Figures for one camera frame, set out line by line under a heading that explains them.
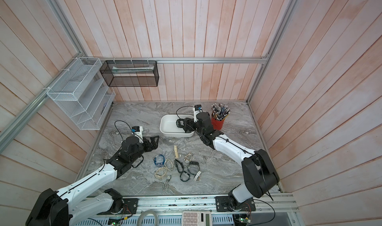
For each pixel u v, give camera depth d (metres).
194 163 0.84
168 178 0.82
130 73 1.05
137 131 0.72
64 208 0.40
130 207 0.73
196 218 0.69
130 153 0.62
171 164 0.86
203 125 0.65
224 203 0.73
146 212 0.71
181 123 1.03
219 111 0.90
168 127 1.04
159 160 0.89
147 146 0.73
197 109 0.75
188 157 0.90
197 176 0.78
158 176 0.82
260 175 0.44
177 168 0.85
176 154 0.88
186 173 0.82
